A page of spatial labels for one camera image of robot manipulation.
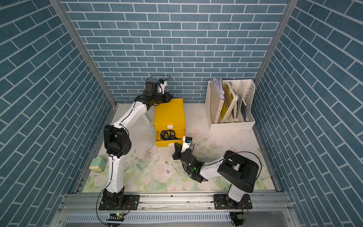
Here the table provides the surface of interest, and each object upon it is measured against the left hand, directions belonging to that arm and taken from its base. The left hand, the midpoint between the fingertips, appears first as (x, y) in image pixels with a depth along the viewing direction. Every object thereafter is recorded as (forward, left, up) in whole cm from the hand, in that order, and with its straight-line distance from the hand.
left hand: (176, 97), depth 93 cm
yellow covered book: (-2, -35, +1) cm, 36 cm away
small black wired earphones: (-22, +2, -13) cm, 26 cm away
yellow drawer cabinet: (-20, +3, -3) cm, 20 cm away
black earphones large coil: (-20, +4, -15) cm, 26 cm away
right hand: (-29, 0, -13) cm, 32 cm away
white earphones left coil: (-39, +4, -23) cm, 46 cm away
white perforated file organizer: (0, -51, -17) cm, 53 cm away
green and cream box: (-39, +43, -18) cm, 61 cm away
